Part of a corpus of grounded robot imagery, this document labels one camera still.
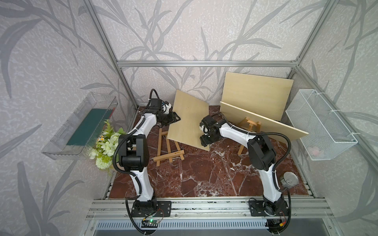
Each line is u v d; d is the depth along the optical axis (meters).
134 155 0.52
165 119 0.83
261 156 0.54
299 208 0.75
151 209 0.67
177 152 0.90
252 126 0.84
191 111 1.10
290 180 0.78
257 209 0.73
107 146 0.62
